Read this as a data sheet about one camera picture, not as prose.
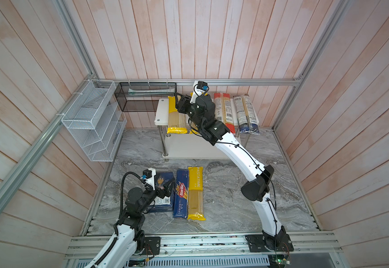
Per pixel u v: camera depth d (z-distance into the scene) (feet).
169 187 2.38
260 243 2.44
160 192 2.31
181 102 2.06
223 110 2.51
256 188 1.98
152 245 2.41
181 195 2.80
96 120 2.37
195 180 3.02
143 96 3.42
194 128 2.15
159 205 2.56
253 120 2.40
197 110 1.84
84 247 2.45
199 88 2.01
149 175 2.20
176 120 2.41
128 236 1.82
